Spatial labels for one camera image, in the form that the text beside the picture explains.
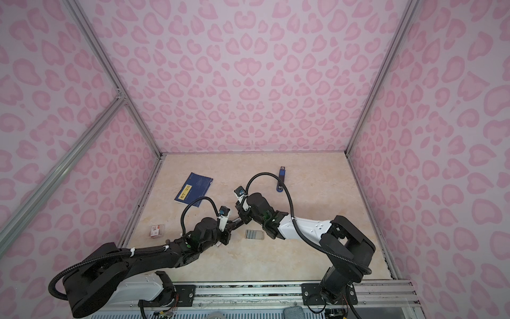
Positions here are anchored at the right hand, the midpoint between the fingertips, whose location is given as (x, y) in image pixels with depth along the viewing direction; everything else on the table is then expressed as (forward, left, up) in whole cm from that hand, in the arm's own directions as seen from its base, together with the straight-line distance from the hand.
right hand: (239, 202), depth 84 cm
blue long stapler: (+17, -18, -11) cm, 27 cm away
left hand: (-6, +1, -6) cm, 8 cm away
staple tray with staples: (-9, -6, -13) cm, 17 cm away
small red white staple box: (-9, +37, -11) cm, 40 cm away
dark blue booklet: (+16, +26, -12) cm, 33 cm away
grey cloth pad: (-37, -21, -10) cm, 43 cm away
